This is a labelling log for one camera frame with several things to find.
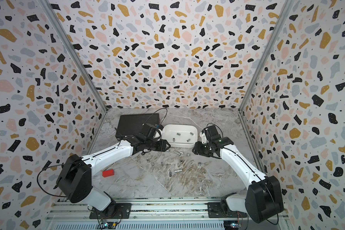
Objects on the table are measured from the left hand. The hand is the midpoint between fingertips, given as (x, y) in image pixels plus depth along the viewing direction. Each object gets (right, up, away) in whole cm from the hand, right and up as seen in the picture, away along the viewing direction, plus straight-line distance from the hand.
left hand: (169, 145), depth 84 cm
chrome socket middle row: (-11, -13, +6) cm, 18 cm away
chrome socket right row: (-5, -13, +6) cm, 15 cm away
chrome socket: (+14, +5, +22) cm, 27 cm away
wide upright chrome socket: (+18, -13, +6) cm, 23 cm away
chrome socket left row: (-14, -10, +6) cm, 19 cm away
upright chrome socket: (+7, -11, +8) cm, 16 cm away
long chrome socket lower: (+5, -16, +4) cm, 17 cm away
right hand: (+15, -3, -1) cm, 15 cm away
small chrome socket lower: (0, -18, +3) cm, 18 cm away
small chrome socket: (+8, -7, +12) cm, 15 cm away
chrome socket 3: (+2, +1, +17) cm, 17 cm away
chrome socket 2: (+5, +5, +22) cm, 23 cm away
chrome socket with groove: (+11, -8, +11) cm, 17 cm away
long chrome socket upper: (+4, -7, +12) cm, 14 cm away
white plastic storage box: (+6, +4, +22) cm, 23 cm away
